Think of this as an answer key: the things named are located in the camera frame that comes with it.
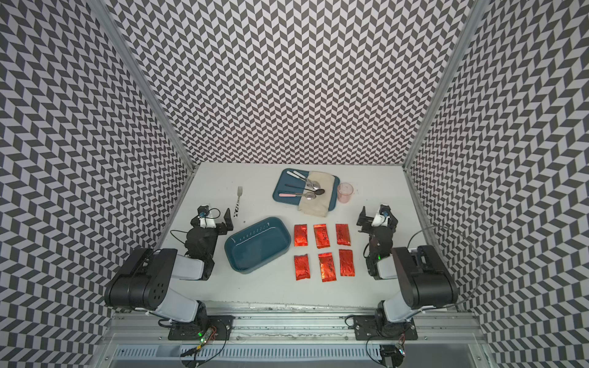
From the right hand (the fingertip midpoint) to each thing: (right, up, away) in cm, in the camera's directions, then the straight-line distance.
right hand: (375, 212), depth 90 cm
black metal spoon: (-23, +8, +16) cm, 29 cm away
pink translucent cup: (-10, +8, +14) cm, 19 cm away
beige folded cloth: (-21, +1, +13) cm, 25 cm away
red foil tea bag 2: (-21, -10, +4) cm, 24 cm away
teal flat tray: (-38, +14, +26) cm, 48 cm away
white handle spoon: (-24, +11, +22) cm, 34 cm away
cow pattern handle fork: (-59, +6, +18) cm, 63 cm away
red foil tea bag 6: (-12, -19, -3) cm, 23 cm away
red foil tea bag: (-30, -10, +4) cm, 32 cm away
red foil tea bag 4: (-29, -19, -5) cm, 35 cm away
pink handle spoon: (-27, +6, +16) cm, 32 cm away
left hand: (-63, 0, 0) cm, 63 cm away
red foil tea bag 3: (-12, -10, +4) cm, 16 cm away
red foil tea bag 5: (-19, -21, -4) cm, 29 cm away
